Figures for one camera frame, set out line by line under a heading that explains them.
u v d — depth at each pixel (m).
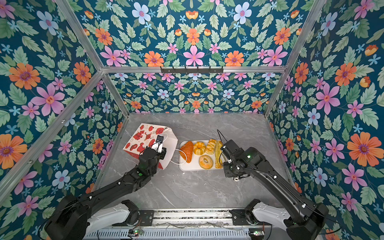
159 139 0.68
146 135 0.90
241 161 0.48
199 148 0.96
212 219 0.75
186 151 0.93
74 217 0.40
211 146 0.96
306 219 0.37
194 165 0.93
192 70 0.93
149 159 0.60
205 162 0.91
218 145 0.90
